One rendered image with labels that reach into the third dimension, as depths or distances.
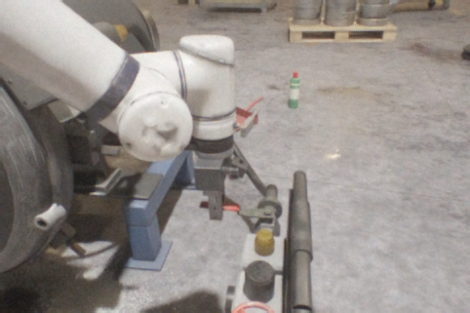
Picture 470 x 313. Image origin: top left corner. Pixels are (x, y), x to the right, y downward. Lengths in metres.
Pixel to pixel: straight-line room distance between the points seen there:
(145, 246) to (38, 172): 0.59
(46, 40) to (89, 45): 0.04
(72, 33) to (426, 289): 1.21
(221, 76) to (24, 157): 0.40
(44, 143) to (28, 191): 0.10
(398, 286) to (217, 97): 0.94
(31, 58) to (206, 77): 0.26
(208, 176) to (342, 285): 0.76
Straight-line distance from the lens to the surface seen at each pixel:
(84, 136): 0.82
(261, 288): 0.57
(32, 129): 0.76
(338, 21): 4.66
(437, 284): 1.37
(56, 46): 0.40
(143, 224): 1.21
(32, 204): 0.82
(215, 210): 0.72
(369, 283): 1.29
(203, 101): 0.58
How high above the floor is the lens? 0.93
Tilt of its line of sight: 30 degrees down
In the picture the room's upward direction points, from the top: 2 degrees counter-clockwise
